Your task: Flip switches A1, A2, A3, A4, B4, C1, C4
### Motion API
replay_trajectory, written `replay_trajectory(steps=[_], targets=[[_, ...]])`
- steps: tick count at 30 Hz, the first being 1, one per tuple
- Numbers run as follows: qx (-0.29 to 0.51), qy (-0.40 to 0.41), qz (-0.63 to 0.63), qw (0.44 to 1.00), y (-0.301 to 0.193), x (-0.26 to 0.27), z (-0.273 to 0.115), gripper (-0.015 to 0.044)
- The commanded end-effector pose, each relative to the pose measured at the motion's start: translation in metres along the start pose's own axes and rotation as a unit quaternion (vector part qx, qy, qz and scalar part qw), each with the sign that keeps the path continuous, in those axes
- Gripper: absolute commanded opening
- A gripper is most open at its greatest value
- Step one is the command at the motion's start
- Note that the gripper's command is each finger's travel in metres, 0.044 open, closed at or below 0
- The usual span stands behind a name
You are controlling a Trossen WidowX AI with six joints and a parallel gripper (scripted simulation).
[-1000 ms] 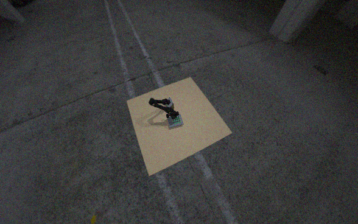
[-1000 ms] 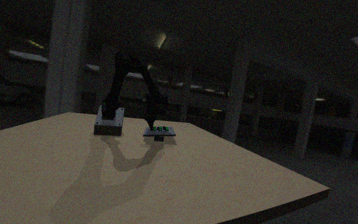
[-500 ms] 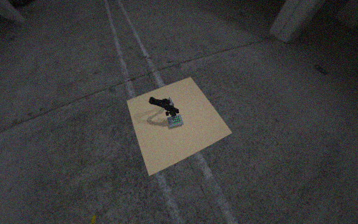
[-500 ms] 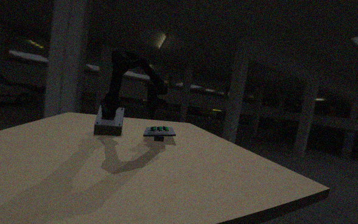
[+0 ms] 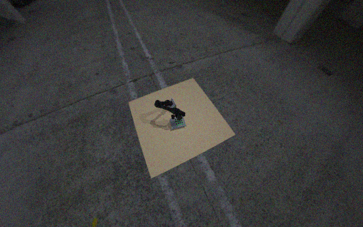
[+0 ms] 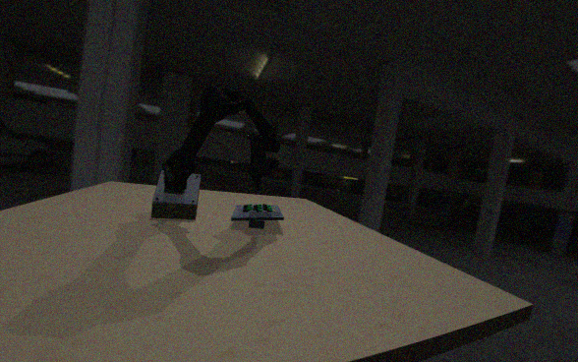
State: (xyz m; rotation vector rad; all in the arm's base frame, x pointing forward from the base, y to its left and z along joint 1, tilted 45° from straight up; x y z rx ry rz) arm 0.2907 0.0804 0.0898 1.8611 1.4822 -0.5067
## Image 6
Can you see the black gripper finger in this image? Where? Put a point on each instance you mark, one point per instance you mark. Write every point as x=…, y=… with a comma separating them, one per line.
x=256, y=179

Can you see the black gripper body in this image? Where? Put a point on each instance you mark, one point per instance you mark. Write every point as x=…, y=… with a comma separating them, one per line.
x=256, y=162

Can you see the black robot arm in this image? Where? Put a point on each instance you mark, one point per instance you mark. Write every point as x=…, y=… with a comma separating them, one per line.
x=215, y=106

